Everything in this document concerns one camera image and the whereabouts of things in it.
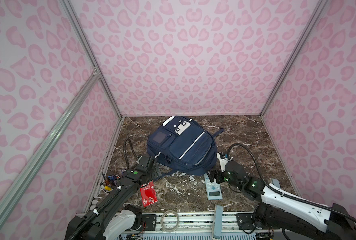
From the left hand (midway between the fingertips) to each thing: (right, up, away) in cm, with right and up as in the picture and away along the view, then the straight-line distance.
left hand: (153, 171), depth 84 cm
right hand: (+32, +3, -5) cm, 33 cm away
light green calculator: (+34, -10, -2) cm, 35 cm away
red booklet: (-2, -12, 0) cm, 12 cm away
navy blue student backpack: (+16, +14, +3) cm, 21 cm away
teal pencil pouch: (+67, -5, -2) cm, 67 cm away
